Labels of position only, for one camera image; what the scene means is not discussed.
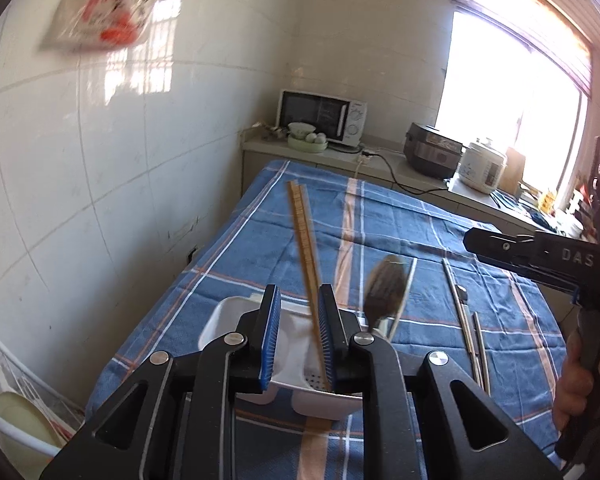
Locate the wooden cutting board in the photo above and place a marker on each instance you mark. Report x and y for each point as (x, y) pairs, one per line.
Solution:
(516, 167)

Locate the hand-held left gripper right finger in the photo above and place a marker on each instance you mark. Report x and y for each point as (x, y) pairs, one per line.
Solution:
(326, 335)

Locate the kitchen window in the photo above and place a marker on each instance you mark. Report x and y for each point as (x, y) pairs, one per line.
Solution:
(505, 85)

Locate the pale green dish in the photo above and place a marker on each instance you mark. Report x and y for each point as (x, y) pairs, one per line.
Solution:
(305, 144)

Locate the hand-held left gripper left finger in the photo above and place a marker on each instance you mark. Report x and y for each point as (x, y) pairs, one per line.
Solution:
(270, 335)

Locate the metal fork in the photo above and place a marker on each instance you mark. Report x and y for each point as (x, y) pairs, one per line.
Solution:
(461, 292)

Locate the red printed plastic bag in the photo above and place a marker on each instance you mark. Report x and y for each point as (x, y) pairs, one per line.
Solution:
(105, 5)

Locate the metal chopsticks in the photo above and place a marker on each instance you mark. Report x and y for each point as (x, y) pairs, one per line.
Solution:
(449, 280)

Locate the blue plaid tablecloth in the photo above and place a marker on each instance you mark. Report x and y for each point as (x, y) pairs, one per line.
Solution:
(260, 240)

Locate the blue dish cloth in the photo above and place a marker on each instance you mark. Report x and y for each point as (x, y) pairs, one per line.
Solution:
(537, 216)

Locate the dark rice cooker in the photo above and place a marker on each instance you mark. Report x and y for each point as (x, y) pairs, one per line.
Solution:
(430, 155)

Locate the white microwave oven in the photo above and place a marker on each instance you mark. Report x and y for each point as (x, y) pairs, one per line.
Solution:
(315, 112)

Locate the white pressure cooker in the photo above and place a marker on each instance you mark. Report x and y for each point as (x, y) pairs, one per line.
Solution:
(482, 170)

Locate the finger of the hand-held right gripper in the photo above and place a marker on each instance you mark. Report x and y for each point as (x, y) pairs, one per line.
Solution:
(500, 246)

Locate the white plastic utensil holder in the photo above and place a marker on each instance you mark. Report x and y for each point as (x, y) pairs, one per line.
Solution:
(300, 360)

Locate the cream plate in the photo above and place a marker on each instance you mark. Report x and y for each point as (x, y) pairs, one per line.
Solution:
(15, 410)

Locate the large metal spoon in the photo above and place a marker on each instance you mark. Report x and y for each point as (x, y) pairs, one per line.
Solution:
(385, 285)

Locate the person's right hand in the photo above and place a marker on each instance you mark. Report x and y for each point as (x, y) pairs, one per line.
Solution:
(570, 380)

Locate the yellow box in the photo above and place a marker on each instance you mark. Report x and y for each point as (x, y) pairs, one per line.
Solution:
(547, 202)

